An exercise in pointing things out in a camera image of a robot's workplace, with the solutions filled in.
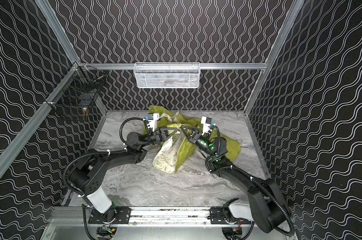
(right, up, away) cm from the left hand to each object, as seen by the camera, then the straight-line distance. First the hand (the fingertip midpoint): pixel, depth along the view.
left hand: (179, 132), depth 66 cm
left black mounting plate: (-32, -41, +7) cm, 52 cm away
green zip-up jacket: (-1, -12, +31) cm, 33 cm away
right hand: (0, +1, +3) cm, 3 cm away
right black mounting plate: (+19, -42, +7) cm, 46 cm away
